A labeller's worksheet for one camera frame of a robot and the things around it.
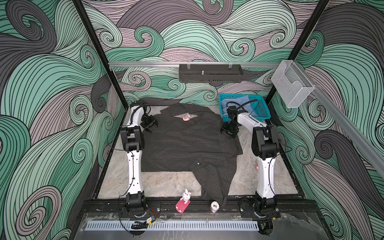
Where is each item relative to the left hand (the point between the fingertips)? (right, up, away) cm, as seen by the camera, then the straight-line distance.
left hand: (155, 125), depth 106 cm
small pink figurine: (+23, +6, +4) cm, 24 cm away
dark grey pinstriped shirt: (+24, -8, -5) cm, 26 cm away
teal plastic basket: (+77, +16, +12) cm, 79 cm away
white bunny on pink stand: (+22, -36, -34) cm, 55 cm away
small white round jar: (+37, -37, -37) cm, 64 cm away
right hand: (+50, -5, -3) cm, 50 cm away
